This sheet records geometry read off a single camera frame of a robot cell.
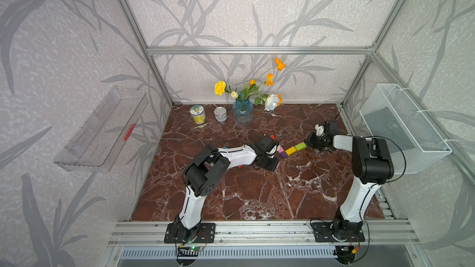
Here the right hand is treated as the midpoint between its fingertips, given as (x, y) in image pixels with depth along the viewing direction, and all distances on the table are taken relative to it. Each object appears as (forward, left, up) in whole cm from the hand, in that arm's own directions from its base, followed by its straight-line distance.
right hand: (303, 139), depth 103 cm
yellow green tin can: (+13, +60, +8) cm, 62 cm away
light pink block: (-6, +14, 0) cm, 15 cm away
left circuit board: (-50, +51, +1) cm, 72 cm away
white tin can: (+15, +48, +6) cm, 51 cm away
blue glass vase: (+11, +34, +11) cm, 37 cm away
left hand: (-17, +17, +1) cm, 24 cm away
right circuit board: (-52, -7, -2) cm, 53 cm away
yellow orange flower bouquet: (+3, +20, +27) cm, 34 cm away
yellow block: (-7, +8, 0) cm, 11 cm away
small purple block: (-10, +13, +1) cm, 16 cm away
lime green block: (-5, +3, 0) cm, 6 cm away
